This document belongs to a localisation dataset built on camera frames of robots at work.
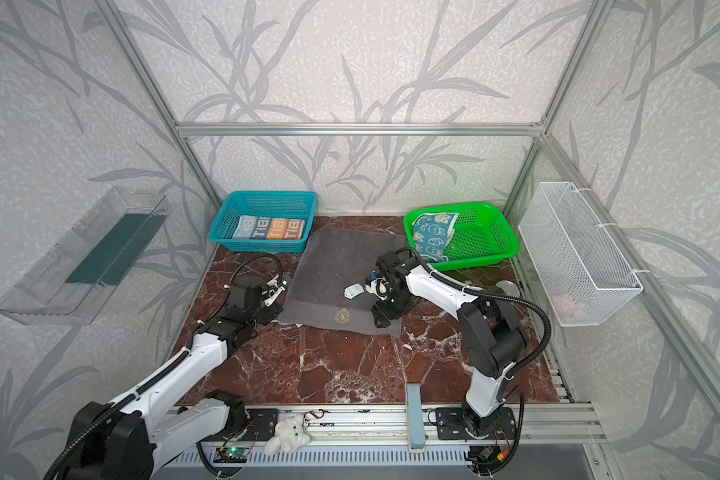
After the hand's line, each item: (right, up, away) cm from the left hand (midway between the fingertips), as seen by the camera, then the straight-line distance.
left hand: (262, 278), depth 86 cm
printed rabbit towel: (-9, +16, +29) cm, 35 cm away
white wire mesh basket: (+76, +4, -25) cm, 80 cm away
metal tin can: (+75, -4, +7) cm, 76 cm away
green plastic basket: (+66, +13, +29) cm, 73 cm away
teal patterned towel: (+54, +13, +25) cm, 61 cm away
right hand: (+36, -10, +3) cm, 38 cm away
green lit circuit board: (-1, -40, -15) cm, 43 cm away
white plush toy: (+13, -35, -17) cm, 41 cm away
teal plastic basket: (-4, +26, +33) cm, 42 cm away
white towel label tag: (+26, -5, +10) cm, 28 cm away
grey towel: (+16, +2, +18) cm, 25 cm away
